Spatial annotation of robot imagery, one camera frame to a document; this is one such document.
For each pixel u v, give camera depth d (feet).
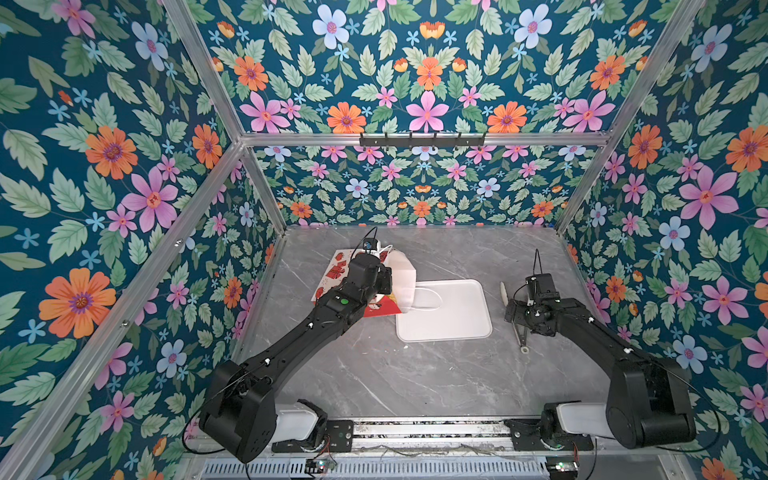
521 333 2.92
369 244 2.32
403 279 3.15
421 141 3.06
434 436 2.46
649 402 1.37
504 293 3.20
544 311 2.09
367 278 1.95
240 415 1.32
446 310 3.14
